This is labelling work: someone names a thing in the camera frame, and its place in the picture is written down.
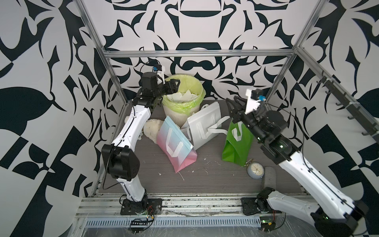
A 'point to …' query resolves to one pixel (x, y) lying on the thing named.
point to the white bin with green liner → (179, 105)
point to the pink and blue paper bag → (175, 147)
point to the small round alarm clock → (254, 170)
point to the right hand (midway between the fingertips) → (232, 96)
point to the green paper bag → (239, 144)
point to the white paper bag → (199, 126)
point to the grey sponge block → (270, 177)
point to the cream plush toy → (151, 129)
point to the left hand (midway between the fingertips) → (173, 78)
